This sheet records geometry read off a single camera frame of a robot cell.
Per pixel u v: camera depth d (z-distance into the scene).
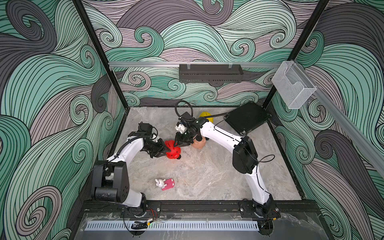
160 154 0.78
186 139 0.77
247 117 1.08
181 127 0.83
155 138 0.77
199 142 0.89
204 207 0.74
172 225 0.70
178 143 0.78
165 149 0.79
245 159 0.54
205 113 1.04
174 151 0.85
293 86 0.82
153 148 0.73
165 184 0.77
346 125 0.59
